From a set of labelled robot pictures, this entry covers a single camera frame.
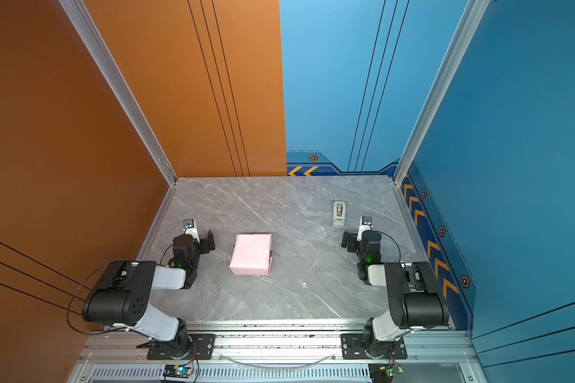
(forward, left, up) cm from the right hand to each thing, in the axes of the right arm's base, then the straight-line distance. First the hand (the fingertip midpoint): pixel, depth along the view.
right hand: (356, 231), depth 95 cm
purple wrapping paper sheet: (-11, +41, +2) cm, 42 cm away
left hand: (0, +63, +2) cm, 63 cm away
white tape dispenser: (+10, +5, -1) cm, 11 cm away
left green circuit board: (-45, +60, -6) cm, 75 cm away
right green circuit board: (-45, -1, -6) cm, 46 cm away
